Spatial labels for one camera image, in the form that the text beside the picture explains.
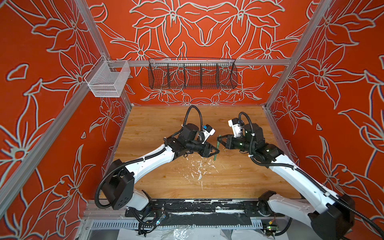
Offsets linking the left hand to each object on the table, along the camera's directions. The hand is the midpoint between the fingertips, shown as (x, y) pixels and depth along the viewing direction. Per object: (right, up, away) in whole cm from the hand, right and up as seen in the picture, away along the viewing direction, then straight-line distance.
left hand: (216, 149), depth 73 cm
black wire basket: (-15, +47, +28) cm, 57 cm away
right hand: (0, +5, 0) cm, 5 cm away
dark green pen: (0, +1, 0) cm, 1 cm away
